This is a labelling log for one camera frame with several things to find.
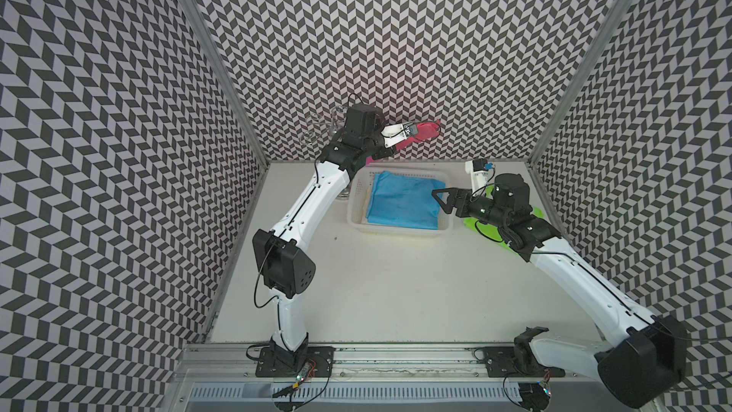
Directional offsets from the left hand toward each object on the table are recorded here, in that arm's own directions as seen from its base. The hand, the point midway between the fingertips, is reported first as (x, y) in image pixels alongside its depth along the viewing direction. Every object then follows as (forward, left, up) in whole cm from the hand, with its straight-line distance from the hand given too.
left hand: (388, 127), depth 79 cm
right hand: (-18, -14, -9) cm, 24 cm away
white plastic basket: (+3, +10, -30) cm, 32 cm away
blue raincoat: (-5, -6, -28) cm, 29 cm away
